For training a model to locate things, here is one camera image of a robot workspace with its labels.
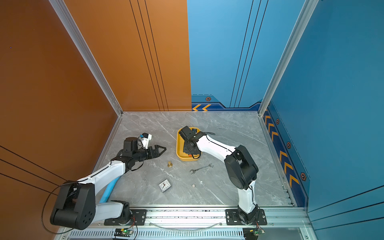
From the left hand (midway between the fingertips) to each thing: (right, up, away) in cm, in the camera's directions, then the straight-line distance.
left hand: (161, 149), depth 87 cm
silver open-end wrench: (+22, -14, +4) cm, 26 cm away
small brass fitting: (+4, -10, +3) cm, 12 cm away
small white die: (+19, -20, -4) cm, 28 cm away
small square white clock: (+3, -19, -5) cm, 20 cm away
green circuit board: (-15, -37, -16) cm, 43 cm away
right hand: (+15, -2, +4) cm, 15 cm away
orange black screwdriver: (+17, -4, +1) cm, 17 cm away
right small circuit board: (+47, -37, -17) cm, 62 cm away
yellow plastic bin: (+9, +1, +11) cm, 14 cm away
